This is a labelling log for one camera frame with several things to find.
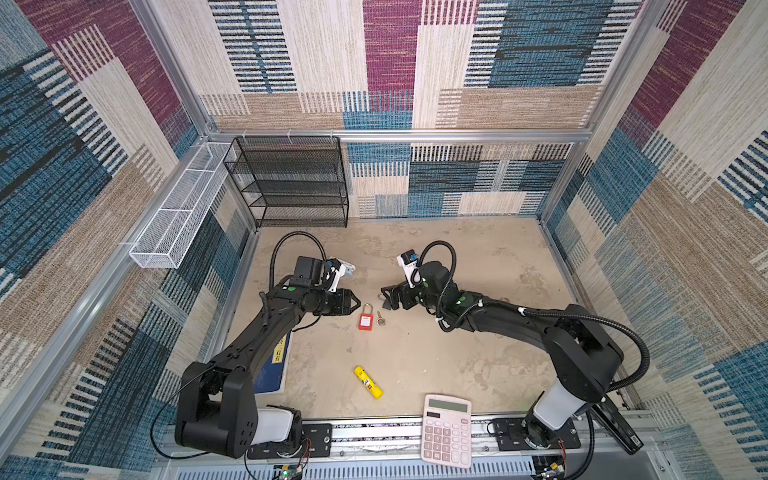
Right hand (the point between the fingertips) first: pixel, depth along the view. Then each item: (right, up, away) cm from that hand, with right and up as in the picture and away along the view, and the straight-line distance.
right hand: (397, 286), depth 87 cm
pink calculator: (+11, -33, -14) cm, 38 cm away
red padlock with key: (-9, -10, +5) cm, 15 cm away
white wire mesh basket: (-54, +13, -16) cm, 58 cm away
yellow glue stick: (-6, -27, -7) cm, 28 cm away
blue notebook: (-34, -23, -5) cm, 42 cm away
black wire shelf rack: (-37, +36, +21) cm, 55 cm away
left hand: (-12, -3, -3) cm, 13 cm away
